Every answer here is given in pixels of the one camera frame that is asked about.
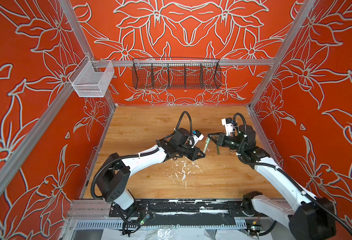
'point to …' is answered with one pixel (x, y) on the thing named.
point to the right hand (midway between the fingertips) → (206, 136)
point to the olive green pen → (206, 144)
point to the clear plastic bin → (91, 78)
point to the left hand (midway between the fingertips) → (204, 153)
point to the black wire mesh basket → (176, 73)
